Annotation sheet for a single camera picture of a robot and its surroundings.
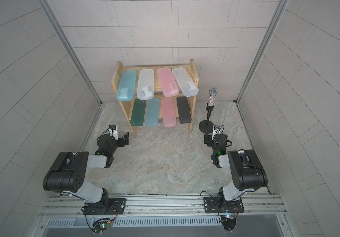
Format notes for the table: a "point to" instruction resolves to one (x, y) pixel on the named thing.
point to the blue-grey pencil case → (152, 111)
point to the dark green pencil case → (138, 113)
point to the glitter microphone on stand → (206, 126)
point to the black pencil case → (183, 109)
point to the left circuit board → (100, 225)
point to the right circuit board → (229, 221)
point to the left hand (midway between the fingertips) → (123, 130)
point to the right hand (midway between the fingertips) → (214, 131)
